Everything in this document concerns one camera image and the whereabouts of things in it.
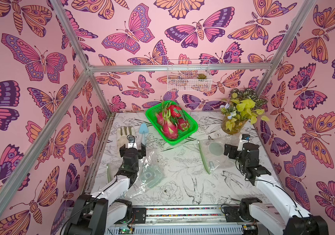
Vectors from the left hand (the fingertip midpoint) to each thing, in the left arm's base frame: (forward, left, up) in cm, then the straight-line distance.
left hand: (134, 142), depth 87 cm
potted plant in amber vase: (+18, -66, +12) cm, 70 cm away
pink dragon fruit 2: (+17, -30, -4) cm, 35 cm away
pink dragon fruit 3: (+10, -24, -6) cm, 26 cm away
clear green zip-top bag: (-13, -10, -12) cm, 21 cm away
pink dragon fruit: (+21, -17, -1) cm, 27 cm away
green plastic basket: (+28, -7, -6) cm, 30 cm away
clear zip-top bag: (+1, -49, -12) cm, 51 cm away
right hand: (-2, -59, +1) cm, 59 cm away
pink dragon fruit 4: (+26, -24, +1) cm, 36 cm away
